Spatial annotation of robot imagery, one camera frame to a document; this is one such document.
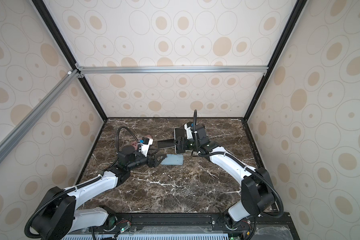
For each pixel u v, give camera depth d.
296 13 0.70
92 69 0.90
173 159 0.95
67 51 0.82
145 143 0.70
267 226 0.73
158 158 0.72
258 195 0.43
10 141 0.55
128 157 0.63
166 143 1.12
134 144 1.04
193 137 0.69
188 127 0.75
